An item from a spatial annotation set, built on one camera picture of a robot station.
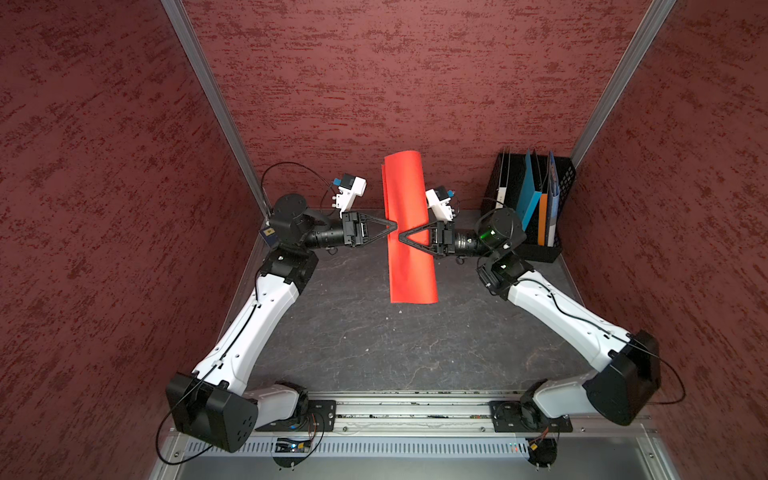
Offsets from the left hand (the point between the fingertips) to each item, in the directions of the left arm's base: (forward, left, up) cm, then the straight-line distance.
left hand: (392, 235), depth 57 cm
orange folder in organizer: (+27, -46, -19) cm, 57 cm away
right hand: (-3, -1, -1) cm, 3 cm away
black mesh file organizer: (+49, -43, -20) cm, 68 cm away
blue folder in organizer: (+27, -48, -16) cm, 57 cm away
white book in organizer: (+35, -34, -13) cm, 51 cm away
